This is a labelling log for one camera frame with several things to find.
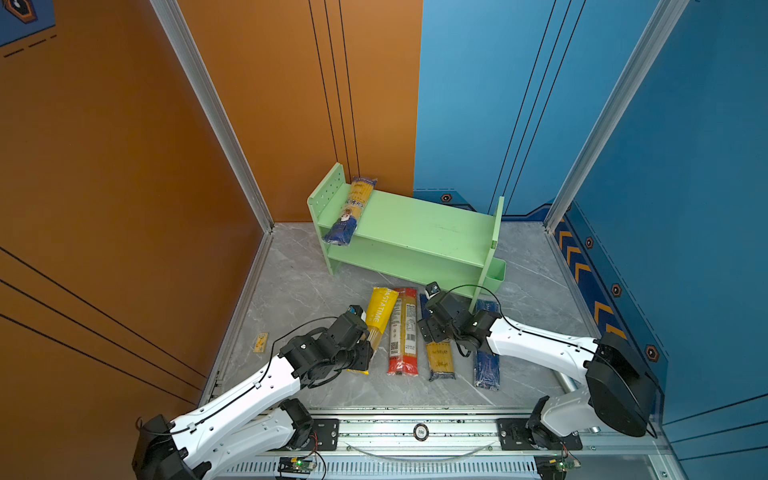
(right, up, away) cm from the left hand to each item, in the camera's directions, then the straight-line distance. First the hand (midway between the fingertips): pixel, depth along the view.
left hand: (370, 349), depth 77 cm
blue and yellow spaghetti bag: (-7, +32, 0) cm, 33 cm away
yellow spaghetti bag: (+3, +10, +6) cm, 12 cm away
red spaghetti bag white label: (+9, -2, +7) cm, 12 cm away
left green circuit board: (-17, -26, -6) cm, 32 cm away
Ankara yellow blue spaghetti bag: (+19, -4, +7) cm, 21 cm away
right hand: (+17, +6, +9) cm, 20 cm away
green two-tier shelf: (+10, +28, +2) cm, 30 cm away
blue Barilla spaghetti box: (+31, -5, +3) cm, 32 cm away
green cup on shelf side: (+41, +17, +24) cm, 51 cm away
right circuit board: (+44, -26, -7) cm, 52 cm away
